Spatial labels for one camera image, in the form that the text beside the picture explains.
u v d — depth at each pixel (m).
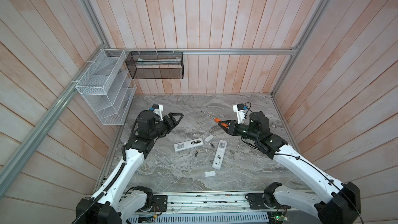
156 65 1.04
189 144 0.93
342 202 0.38
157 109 0.70
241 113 0.67
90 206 0.37
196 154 0.90
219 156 0.88
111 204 0.39
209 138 0.96
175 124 0.66
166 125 0.66
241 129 0.65
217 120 0.74
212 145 0.93
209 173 0.83
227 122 0.68
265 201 0.72
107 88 0.67
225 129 0.69
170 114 0.67
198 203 0.75
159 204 0.73
